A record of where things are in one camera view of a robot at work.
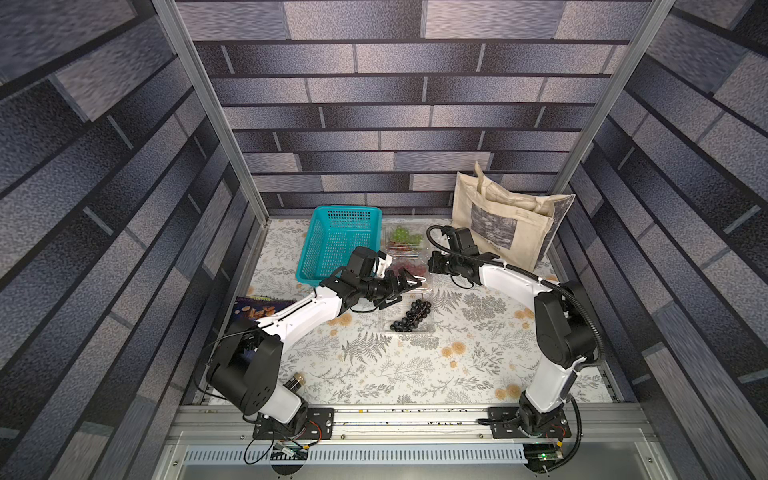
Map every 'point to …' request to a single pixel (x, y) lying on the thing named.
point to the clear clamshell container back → (397, 311)
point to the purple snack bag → (254, 308)
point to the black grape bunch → (418, 311)
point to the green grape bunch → (402, 235)
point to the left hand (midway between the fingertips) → (414, 289)
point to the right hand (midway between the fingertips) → (428, 259)
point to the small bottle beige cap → (297, 380)
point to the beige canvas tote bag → (518, 226)
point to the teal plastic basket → (334, 235)
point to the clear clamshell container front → (398, 250)
